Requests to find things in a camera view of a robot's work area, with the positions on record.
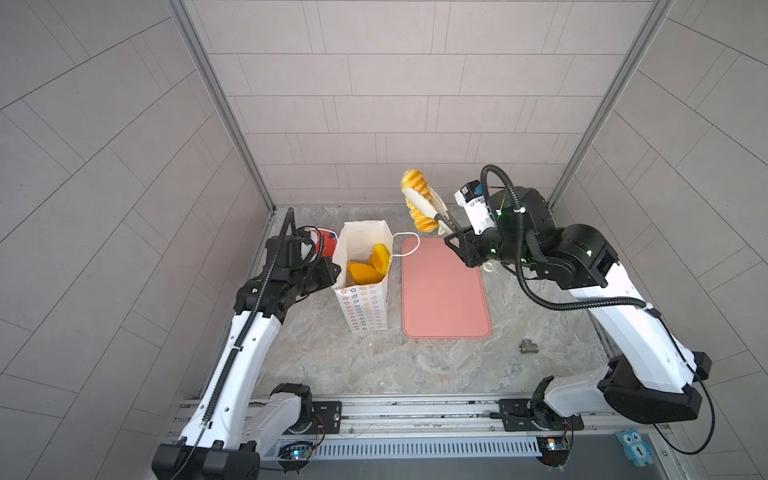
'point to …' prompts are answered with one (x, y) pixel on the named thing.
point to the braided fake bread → (362, 274)
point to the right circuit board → (553, 450)
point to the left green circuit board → (295, 452)
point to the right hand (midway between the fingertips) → (447, 239)
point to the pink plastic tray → (442, 297)
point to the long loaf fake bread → (380, 258)
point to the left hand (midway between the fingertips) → (348, 264)
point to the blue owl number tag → (635, 448)
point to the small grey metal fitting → (527, 347)
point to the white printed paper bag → (365, 306)
